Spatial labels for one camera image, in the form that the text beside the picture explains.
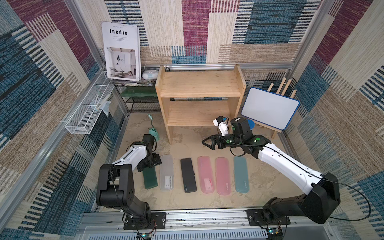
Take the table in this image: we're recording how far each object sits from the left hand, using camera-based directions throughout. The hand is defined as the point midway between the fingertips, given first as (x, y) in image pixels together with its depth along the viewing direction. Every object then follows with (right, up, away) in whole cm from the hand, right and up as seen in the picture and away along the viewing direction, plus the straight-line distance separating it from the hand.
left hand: (151, 164), depth 90 cm
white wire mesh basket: (-41, +26, 0) cm, 49 cm away
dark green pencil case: (0, -6, -5) cm, 8 cm away
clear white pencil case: (+9, -5, 0) cm, 10 cm away
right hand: (+32, +17, -15) cm, 39 cm away
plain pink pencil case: (+42, -6, -3) cm, 42 cm away
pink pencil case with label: (+32, -5, -1) cm, 32 cm away
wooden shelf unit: (+29, +44, +27) cm, 60 cm away
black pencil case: (+22, -6, -3) cm, 23 cm away
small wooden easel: (+78, +43, -1) cm, 89 cm away
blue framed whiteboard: (+72, +33, +4) cm, 79 cm away
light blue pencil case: (+52, -5, -3) cm, 53 cm away
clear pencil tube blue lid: (+58, +24, -3) cm, 63 cm away
